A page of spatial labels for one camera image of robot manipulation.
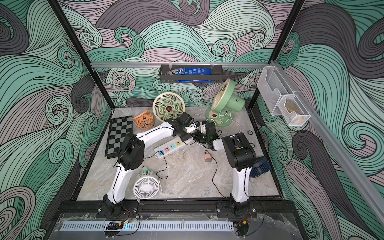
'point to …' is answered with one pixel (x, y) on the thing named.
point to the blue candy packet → (191, 71)
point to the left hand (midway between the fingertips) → (187, 131)
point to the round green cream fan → (168, 106)
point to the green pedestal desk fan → (225, 103)
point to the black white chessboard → (119, 127)
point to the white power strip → (165, 148)
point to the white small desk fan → (146, 186)
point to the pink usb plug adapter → (208, 157)
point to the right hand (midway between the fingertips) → (192, 134)
